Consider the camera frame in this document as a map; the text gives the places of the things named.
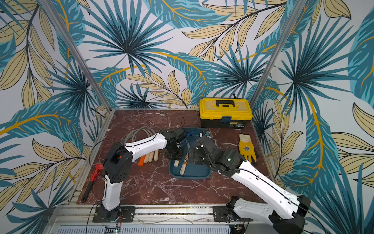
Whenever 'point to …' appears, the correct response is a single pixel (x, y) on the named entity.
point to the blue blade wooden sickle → (186, 139)
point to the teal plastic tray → (192, 171)
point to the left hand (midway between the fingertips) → (178, 161)
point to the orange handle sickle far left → (131, 134)
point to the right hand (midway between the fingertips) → (196, 153)
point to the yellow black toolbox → (225, 112)
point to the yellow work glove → (246, 146)
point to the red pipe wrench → (99, 166)
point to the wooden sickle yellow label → (185, 161)
